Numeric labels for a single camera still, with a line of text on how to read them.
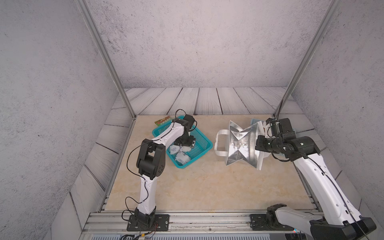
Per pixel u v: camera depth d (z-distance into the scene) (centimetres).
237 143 99
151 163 55
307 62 89
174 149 96
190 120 82
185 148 96
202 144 99
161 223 73
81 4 69
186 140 85
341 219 36
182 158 94
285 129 51
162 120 115
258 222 72
